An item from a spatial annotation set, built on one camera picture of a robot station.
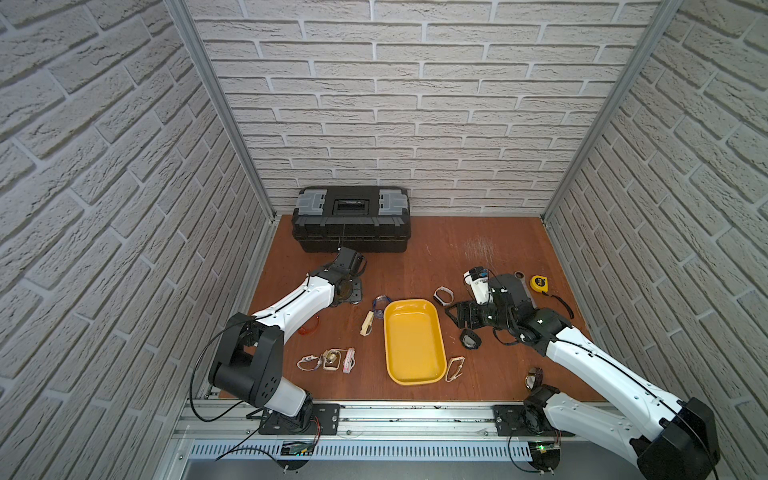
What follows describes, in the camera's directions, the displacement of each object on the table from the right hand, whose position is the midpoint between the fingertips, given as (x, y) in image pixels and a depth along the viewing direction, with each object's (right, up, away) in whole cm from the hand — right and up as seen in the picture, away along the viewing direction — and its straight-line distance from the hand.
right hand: (459, 308), depth 79 cm
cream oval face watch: (0, -18, +2) cm, 19 cm away
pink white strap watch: (-30, -15, +1) cm, 33 cm away
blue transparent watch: (-23, -2, +15) cm, 28 cm away
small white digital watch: (-42, -16, +2) cm, 45 cm away
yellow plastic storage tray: (-12, -14, +4) cm, 18 cm away
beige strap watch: (-26, -7, +8) cm, 28 cm away
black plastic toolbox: (-25, +26, +16) cm, 39 cm away
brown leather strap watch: (+20, -18, -2) cm, 27 cm away
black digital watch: (+4, -10, +5) cm, 12 cm away
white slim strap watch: (-3, -1, +15) cm, 16 cm away
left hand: (-31, +4, +11) cm, 33 cm away
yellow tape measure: (+31, +4, +18) cm, 36 cm away
